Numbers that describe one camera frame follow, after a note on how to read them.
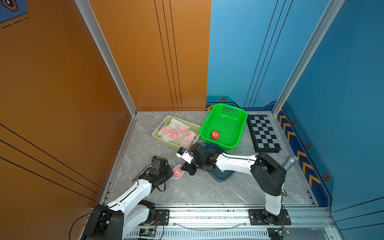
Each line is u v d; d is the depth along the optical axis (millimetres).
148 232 720
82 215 402
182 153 754
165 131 1020
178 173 815
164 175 731
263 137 1020
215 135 998
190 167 752
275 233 707
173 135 991
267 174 477
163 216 740
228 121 1141
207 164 667
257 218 725
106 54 852
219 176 835
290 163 895
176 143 948
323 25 746
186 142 940
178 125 1023
